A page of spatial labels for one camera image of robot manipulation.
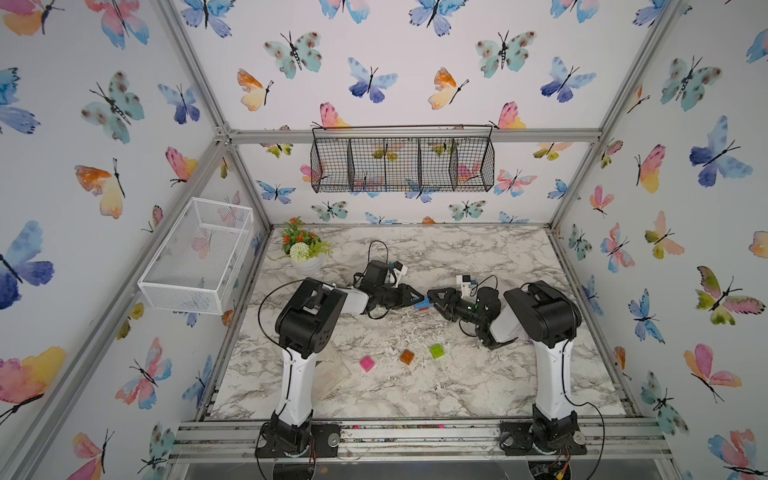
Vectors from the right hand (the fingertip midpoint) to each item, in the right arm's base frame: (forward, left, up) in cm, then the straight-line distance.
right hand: (430, 295), depth 94 cm
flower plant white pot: (+8, +39, +10) cm, 41 cm away
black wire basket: (+37, +10, +25) cm, 45 cm away
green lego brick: (-15, -2, -6) cm, 16 cm away
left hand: (+1, +2, -3) cm, 4 cm away
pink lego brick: (-20, +18, -4) cm, 27 cm away
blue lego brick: (-2, +2, -3) cm, 4 cm away
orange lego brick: (-18, +7, -4) cm, 20 cm away
